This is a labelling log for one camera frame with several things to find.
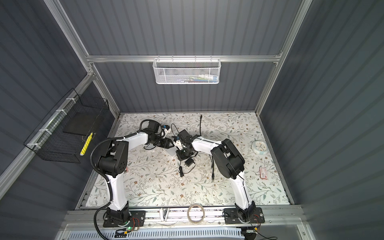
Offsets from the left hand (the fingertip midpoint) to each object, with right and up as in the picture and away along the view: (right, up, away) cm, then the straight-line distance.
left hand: (170, 144), depth 101 cm
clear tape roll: (+14, -34, -28) cm, 46 cm away
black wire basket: (-46, +8, -30) cm, 55 cm away
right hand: (+7, -9, -5) cm, 12 cm away
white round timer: (+59, -1, -3) cm, 59 cm away
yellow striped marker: (-35, +4, -31) cm, 47 cm away
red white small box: (+57, -16, -14) cm, 61 cm away
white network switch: (+1, -4, -4) cm, 6 cm away
